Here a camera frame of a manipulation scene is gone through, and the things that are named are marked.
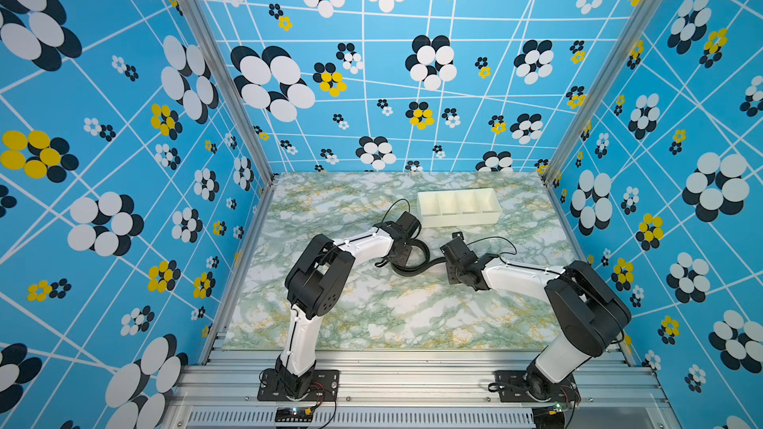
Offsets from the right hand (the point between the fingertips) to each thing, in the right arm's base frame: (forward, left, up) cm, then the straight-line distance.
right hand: (462, 266), depth 94 cm
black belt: (-2, +20, +22) cm, 29 cm away
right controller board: (-39, -16, -3) cm, 42 cm away
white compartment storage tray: (+25, -2, -1) cm, 25 cm away
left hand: (+4, +20, 0) cm, 21 cm away
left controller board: (-39, +47, -2) cm, 61 cm away
